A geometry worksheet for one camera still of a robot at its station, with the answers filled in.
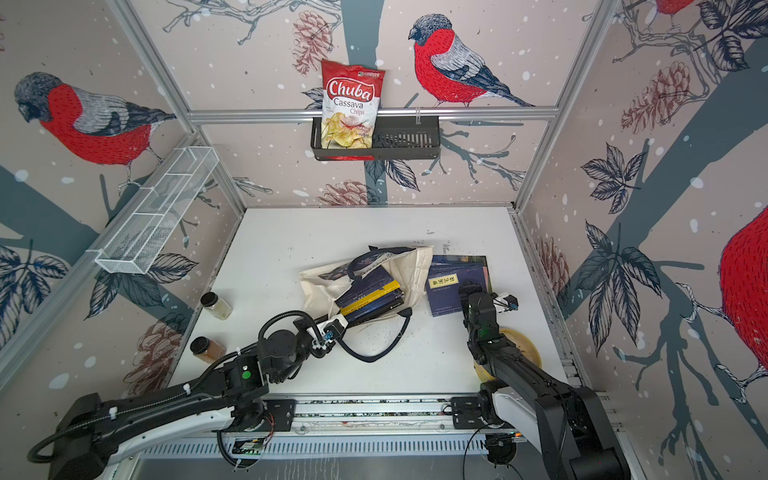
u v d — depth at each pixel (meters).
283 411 0.73
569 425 0.41
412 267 0.88
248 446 0.70
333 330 0.61
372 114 0.86
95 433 0.44
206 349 0.76
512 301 0.78
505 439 0.70
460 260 1.03
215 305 0.85
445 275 0.93
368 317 0.83
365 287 0.88
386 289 0.90
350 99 0.83
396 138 1.07
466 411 0.74
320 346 0.61
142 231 0.73
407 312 0.78
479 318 0.65
